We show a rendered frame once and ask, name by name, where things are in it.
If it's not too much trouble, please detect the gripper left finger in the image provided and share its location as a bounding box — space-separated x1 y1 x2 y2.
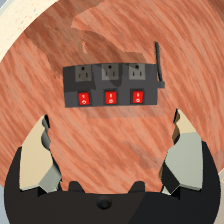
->
4 114 63 224

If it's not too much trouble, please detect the dark grey power strip body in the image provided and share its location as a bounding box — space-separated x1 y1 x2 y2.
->
63 42 165 108

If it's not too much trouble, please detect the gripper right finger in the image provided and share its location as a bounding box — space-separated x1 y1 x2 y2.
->
159 108 221 224

